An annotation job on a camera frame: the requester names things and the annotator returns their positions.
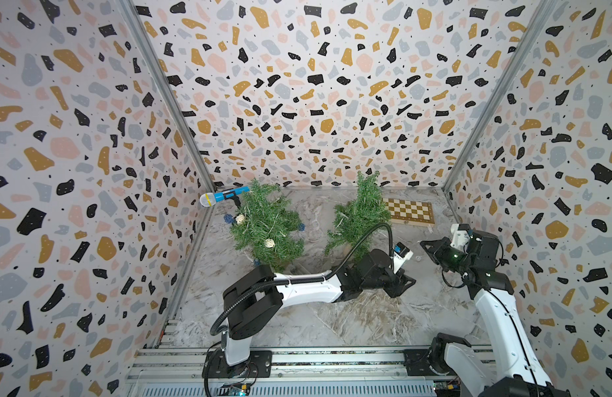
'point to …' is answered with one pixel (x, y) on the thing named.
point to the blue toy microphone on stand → (209, 199)
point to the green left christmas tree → (266, 228)
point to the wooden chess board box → (409, 212)
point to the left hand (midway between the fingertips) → (415, 276)
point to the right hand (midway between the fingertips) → (423, 242)
